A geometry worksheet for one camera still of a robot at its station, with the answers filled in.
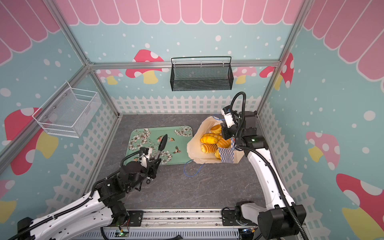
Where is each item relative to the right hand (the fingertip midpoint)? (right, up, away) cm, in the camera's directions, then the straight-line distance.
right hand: (222, 122), depth 75 cm
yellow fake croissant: (-1, -3, +18) cm, 18 cm away
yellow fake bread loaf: (-6, -15, +16) cm, 23 cm away
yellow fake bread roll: (-5, -9, +16) cm, 19 cm away
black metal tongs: (-31, -12, -1) cm, 33 cm away
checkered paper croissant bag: (+5, -18, +8) cm, 20 cm away
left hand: (-32, -20, +1) cm, 38 cm away
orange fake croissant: (+3, -12, +14) cm, 19 cm away
